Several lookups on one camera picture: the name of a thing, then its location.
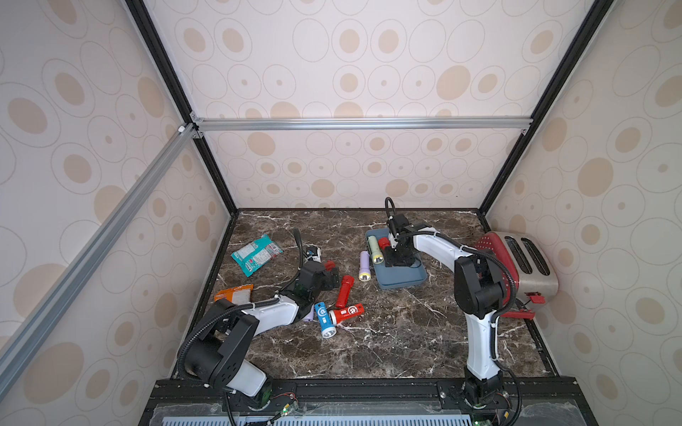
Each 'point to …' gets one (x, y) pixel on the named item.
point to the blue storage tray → (395, 276)
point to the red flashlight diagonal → (384, 242)
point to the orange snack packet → (236, 295)
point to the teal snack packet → (257, 254)
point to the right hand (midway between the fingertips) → (401, 261)
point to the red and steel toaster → (528, 274)
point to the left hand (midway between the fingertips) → (336, 267)
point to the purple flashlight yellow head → (310, 315)
